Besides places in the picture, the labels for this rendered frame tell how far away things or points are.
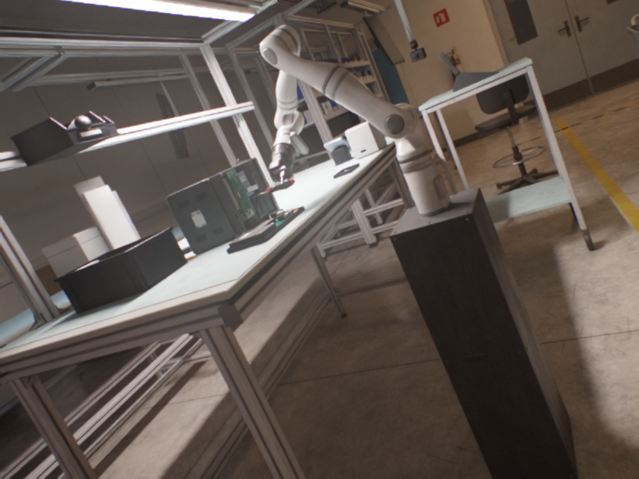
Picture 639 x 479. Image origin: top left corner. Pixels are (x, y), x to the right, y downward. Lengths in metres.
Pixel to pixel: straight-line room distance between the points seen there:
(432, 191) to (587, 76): 6.70
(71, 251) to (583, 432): 1.72
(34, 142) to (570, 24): 7.17
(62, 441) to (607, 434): 1.62
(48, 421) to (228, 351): 0.71
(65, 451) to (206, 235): 0.71
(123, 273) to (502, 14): 7.10
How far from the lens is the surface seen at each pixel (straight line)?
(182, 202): 1.49
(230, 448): 2.18
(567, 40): 7.89
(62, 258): 1.72
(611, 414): 1.88
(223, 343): 1.04
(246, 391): 1.08
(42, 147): 1.68
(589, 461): 1.75
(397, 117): 1.29
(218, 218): 1.47
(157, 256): 1.39
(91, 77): 3.81
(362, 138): 2.14
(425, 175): 1.32
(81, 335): 1.25
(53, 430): 1.63
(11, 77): 3.33
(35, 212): 5.98
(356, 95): 1.32
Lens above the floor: 1.21
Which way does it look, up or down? 10 degrees down
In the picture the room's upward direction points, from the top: 24 degrees counter-clockwise
